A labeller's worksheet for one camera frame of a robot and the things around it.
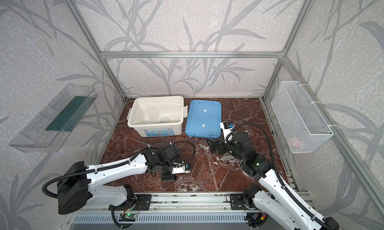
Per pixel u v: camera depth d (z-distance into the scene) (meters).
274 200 0.57
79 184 0.41
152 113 1.03
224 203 0.75
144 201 0.74
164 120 1.05
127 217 0.72
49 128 0.64
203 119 1.08
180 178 0.81
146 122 0.98
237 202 0.73
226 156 0.88
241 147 0.52
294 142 0.72
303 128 0.60
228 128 0.61
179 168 0.68
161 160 0.59
